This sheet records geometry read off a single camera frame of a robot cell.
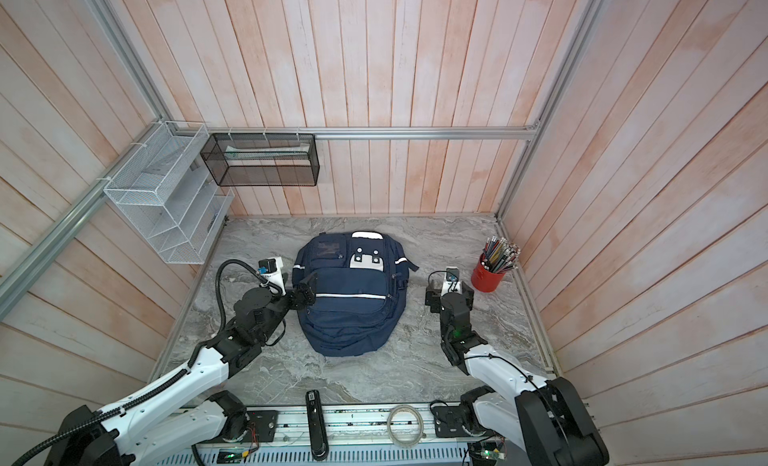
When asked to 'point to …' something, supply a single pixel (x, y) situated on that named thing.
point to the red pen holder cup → (484, 279)
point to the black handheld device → (318, 444)
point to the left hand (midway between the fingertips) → (304, 279)
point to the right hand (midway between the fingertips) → (448, 280)
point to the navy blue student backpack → (361, 291)
